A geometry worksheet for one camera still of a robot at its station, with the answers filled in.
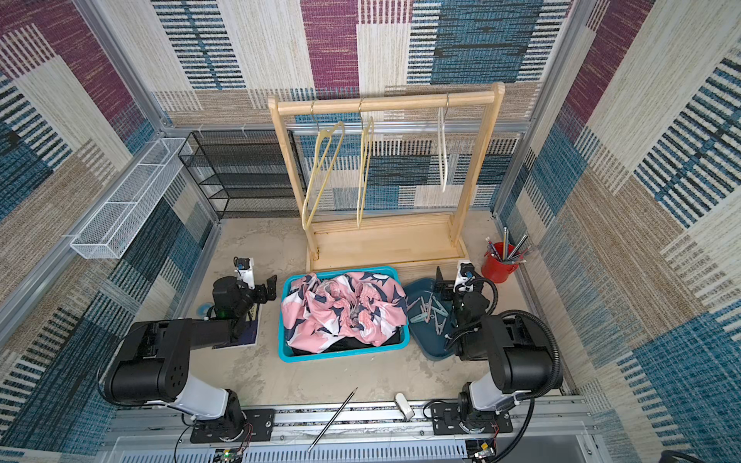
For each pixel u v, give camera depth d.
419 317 0.89
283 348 0.77
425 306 0.92
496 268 0.93
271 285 0.90
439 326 0.89
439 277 0.89
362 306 0.76
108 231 0.71
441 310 0.92
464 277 0.75
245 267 0.81
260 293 0.85
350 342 0.77
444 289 0.81
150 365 0.47
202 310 0.94
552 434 0.75
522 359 0.45
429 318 0.89
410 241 1.12
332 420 0.74
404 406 0.74
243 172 1.08
